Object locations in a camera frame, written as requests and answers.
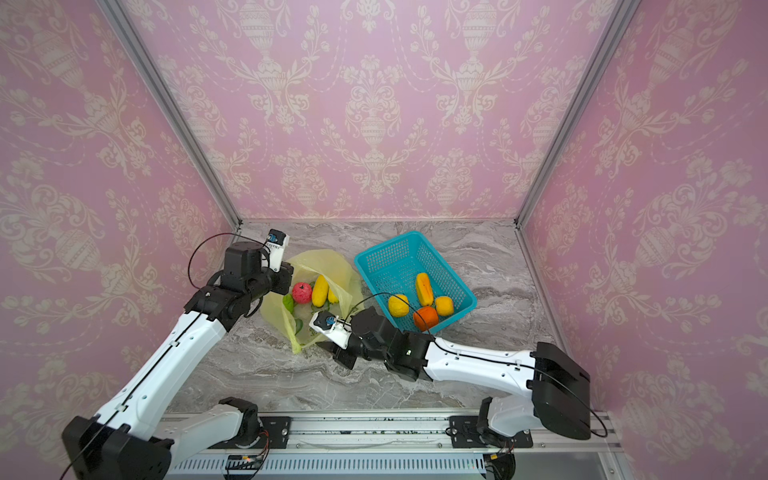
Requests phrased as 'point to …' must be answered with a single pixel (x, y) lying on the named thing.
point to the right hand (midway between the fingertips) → (322, 336)
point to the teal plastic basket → (392, 268)
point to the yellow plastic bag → (343, 278)
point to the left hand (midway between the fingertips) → (289, 265)
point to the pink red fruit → (302, 292)
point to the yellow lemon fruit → (444, 306)
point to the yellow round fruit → (398, 307)
